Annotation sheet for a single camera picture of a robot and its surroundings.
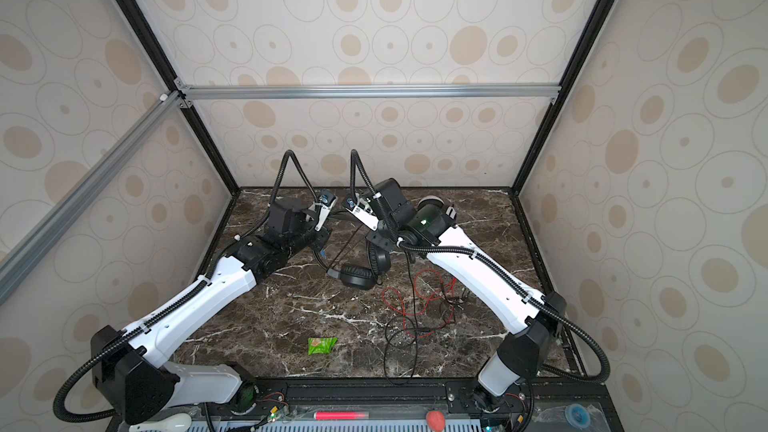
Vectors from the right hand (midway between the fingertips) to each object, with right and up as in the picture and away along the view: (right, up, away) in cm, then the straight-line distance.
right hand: (381, 218), depth 74 cm
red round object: (+13, -47, -6) cm, 49 cm away
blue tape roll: (+47, -47, -3) cm, 67 cm away
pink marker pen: (-8, -47, -4) cm, 48 cm away
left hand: (-13, +1, +2) cm, 13 cm away
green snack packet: (-16, -34, +6) cm, 38 cm away
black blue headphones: (-6, -14, -2) cm, 16 cm away
